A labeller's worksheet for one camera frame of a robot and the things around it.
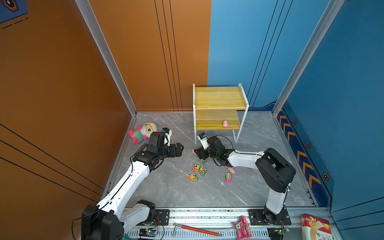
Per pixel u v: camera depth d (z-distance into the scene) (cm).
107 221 38
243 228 70
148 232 71
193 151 91
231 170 87
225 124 89
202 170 87
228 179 84
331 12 71
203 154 83
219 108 78
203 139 81
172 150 71
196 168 87
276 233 70
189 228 71
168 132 73
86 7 69
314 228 67
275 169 53
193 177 85
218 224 73
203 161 91
